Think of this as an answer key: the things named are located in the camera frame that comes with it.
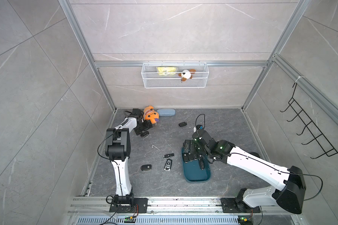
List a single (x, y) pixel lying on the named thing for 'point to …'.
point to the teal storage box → (193, 172)
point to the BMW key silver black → (168, 165)
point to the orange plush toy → (149, 114)
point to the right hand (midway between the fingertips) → (190, 144)
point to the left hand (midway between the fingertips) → (149, 126)
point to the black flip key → (185, 157)
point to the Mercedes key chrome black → (168, 155)
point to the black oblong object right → (255, 154)
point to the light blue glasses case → (166, 112)
